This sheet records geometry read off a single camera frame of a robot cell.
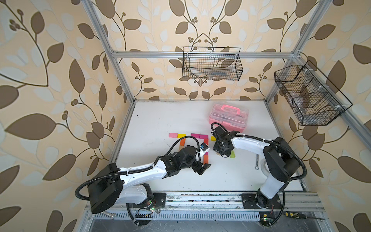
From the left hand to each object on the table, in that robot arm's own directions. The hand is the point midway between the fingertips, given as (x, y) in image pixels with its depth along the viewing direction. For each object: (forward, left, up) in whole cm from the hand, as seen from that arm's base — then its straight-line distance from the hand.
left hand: (204, 156), depth 78 cm
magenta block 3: (+7, -3, -11) cm, 13 cm away
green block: (+6, -20, -12) cm, 24 cm away
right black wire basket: (+22, -56, +23) cm, 65 cm away
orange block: (+15, +13, -11) cm, 22 cm away
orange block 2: (+3, -2, -11) cm, 12 cm away
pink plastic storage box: (+29, -22, -2) cm, 37 cm away
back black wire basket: (+56, -6, +23) cm, 61 cm away
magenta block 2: (+19, -2, -11) cm, 22 cm away
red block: (+16, -3, -11) cm, 19 cm away
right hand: (+9, -9, -11) cm, 17 cm away
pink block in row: (+20, +20, -11) cm, 30 cm away
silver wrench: (-26, +46, -12) cm, 54 cm away
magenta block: (+20, +3, -11) cm, 23 cm away
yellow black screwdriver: (-25, -44, -8) cm, 52 cm away
